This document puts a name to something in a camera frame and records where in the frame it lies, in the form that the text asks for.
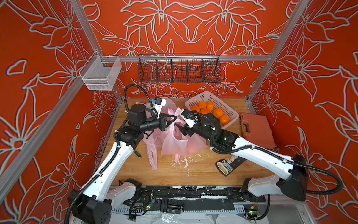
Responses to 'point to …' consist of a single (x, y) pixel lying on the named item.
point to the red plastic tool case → (256, 129)
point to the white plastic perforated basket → (207, 96)
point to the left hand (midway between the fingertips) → (176, 117)
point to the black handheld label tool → (224, 167)
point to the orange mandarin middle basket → (195, 108)
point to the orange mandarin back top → (210, 106)
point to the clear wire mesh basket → (100, 73)
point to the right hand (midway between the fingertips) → (181, 114)
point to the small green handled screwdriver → (137, 154)
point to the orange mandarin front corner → (218, 112)
